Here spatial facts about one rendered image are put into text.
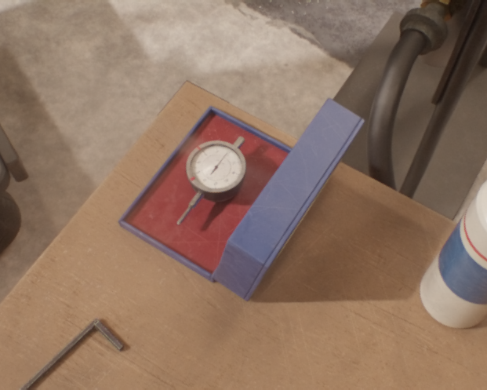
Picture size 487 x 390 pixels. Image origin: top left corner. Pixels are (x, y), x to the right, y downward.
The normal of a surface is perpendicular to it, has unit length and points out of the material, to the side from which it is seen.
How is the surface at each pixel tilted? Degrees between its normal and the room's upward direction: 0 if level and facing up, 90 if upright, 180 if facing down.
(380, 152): 51
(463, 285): 90
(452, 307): 90
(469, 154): 0
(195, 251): 0
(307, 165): 9
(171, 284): 0
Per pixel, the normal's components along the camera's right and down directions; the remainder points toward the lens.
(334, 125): 0.14, -0.38
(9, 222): 0.48, 0.78
